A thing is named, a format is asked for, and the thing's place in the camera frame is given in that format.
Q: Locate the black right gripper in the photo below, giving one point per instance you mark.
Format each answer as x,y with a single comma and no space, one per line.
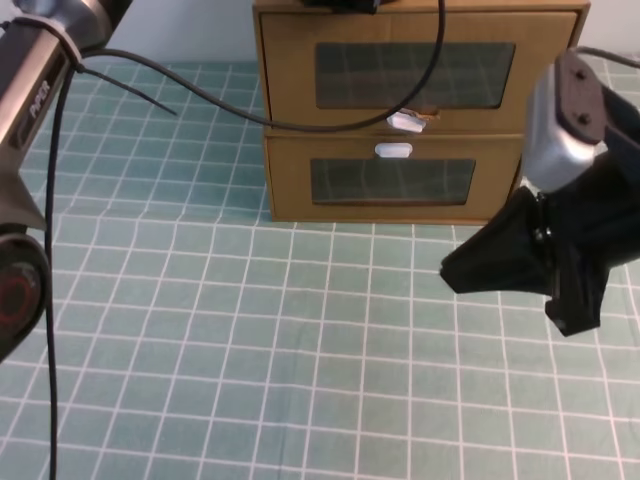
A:
563,244

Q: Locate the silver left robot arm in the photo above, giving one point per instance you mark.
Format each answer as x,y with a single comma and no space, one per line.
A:
41,44

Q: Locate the brown cardboard shoebox cabinet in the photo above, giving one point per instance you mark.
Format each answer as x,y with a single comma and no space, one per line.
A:
399,119

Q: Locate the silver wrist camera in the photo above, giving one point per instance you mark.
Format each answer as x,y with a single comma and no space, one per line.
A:
565,122

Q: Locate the cardboard drawer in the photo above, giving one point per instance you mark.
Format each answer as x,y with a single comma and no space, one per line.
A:
442,179
327,69

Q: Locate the cyan checkered tablecloth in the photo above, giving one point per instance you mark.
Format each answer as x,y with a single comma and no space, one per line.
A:
198,339

